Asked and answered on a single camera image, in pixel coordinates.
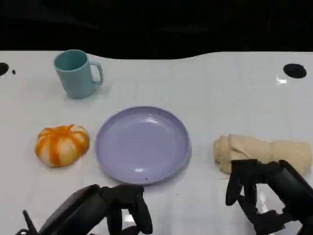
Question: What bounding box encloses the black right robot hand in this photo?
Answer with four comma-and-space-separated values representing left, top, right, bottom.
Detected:
224, 159, 313, 235

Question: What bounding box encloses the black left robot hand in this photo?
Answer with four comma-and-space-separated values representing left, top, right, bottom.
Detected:
38, 183, 154, 235

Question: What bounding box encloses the beige towel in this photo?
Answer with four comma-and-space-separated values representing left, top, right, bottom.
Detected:
213, 134, 313, 175

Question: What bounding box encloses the orange and white bread roll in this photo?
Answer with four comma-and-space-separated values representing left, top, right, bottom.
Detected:
34, 124, 90, 168

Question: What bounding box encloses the lilac plate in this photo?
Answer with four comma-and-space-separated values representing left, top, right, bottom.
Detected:
95, 105, 192, 186

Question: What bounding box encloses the pale green mug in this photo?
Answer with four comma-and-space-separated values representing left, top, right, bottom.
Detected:
53, 49, 104, 100

